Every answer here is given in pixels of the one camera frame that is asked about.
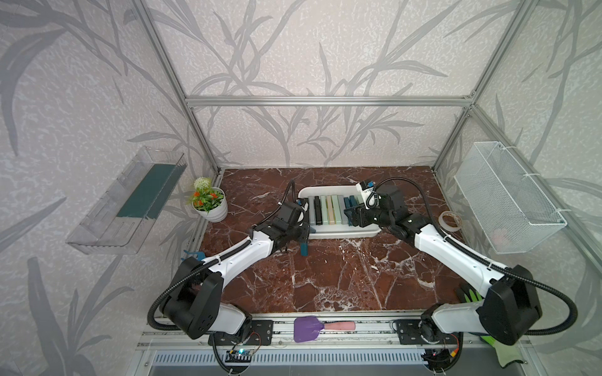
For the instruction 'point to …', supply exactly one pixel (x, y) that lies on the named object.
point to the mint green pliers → (324, 217)
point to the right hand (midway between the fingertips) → (351, 206)
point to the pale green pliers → (335, 199)
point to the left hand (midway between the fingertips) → (307, 228)
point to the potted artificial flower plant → (209, 201)
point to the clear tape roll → (450, 221)
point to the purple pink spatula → (306, 328)
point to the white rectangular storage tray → (317, 229)
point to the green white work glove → (507, 353)
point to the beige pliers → (331, 220)
